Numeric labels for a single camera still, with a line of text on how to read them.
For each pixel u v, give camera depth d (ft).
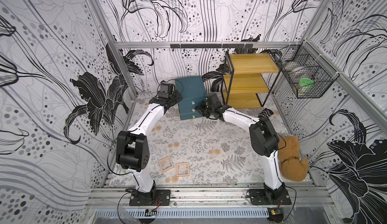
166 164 2.76
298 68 2.61
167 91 2.21
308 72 2.57
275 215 2.27
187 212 2.51
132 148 1.62
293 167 2.44
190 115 3.23
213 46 3.00
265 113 3.41
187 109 3.07
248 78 3.42
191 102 2.92
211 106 2.49
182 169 2.70
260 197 2.31
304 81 2.58
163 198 2.41
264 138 1.78
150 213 2.35
